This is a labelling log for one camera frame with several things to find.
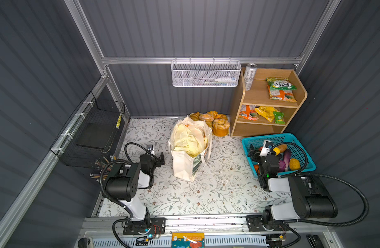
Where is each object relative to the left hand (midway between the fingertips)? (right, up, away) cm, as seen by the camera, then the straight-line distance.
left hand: (153, 153), depth 96 cm
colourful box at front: (+18, -36, -26) cm, 48 cm away
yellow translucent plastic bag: (+22, +10, -14) cm, 28 cm away
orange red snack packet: (+60, +26, +1) cm, 65 cm away
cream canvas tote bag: (+20, -6, -13) cm, 24 cm away
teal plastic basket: (+89, +1, -2) cm, 89 cm away
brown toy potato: (+82, +3, 0) cm, 82 cm away
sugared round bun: (+35, +24, +16) cm, 45 cm away
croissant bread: (+26, +25, +20) cm, 41 cm away
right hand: (+65, +5, -7) cm, 65 cm away
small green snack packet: (+78, +22, -2) cm, 81 cm away
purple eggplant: (+77, -6, -7) cm, 78 cm away
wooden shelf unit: (+68, +30, -12) cm, 75 cm away
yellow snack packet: (+72, +26, +1) cm, 76 cm away
